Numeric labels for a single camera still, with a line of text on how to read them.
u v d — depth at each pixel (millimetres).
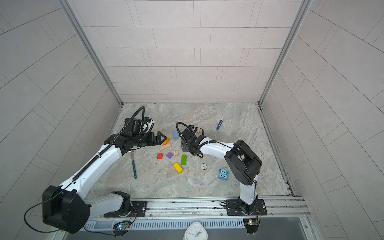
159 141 694
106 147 502
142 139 662
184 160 873
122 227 642
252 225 678
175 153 889
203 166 846
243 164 493
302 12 723
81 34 794
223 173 814
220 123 1045
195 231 641
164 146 913
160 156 889
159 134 707
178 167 838
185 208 724
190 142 689
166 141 751
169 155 891
